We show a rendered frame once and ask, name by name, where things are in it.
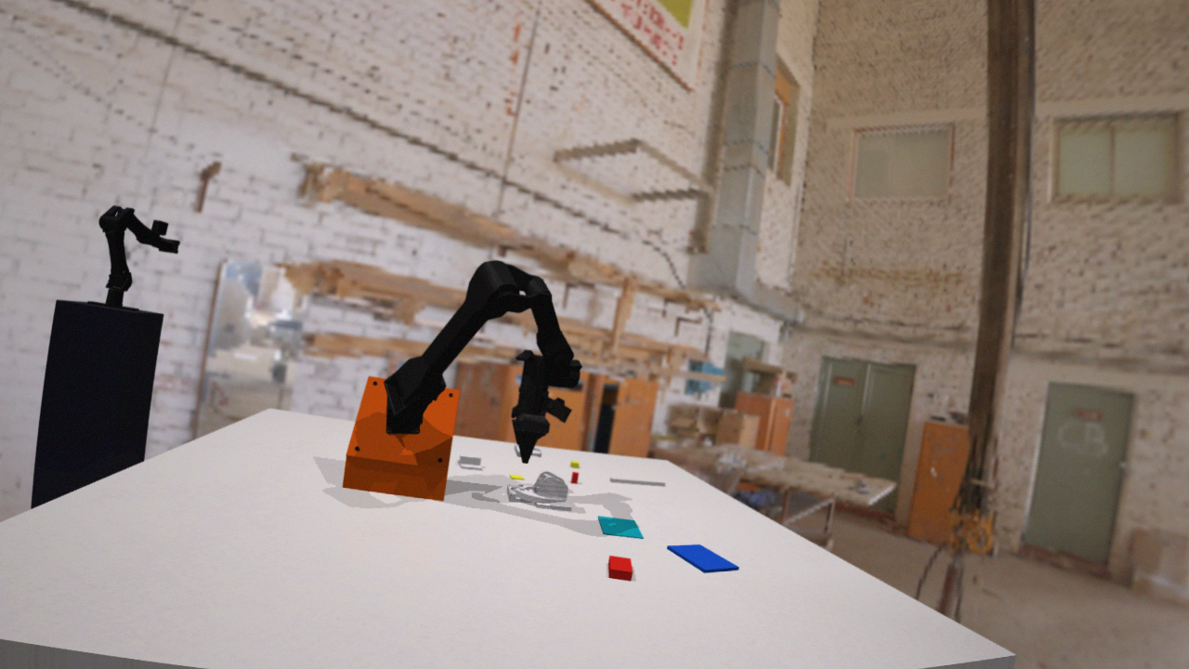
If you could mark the blue flat plate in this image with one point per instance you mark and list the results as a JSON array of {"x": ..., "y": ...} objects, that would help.
[{"x": 702, "y": 558}]

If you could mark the teal flat rectangular plate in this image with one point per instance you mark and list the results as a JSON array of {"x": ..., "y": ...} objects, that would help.
[{"x": 619, "y": 527}]

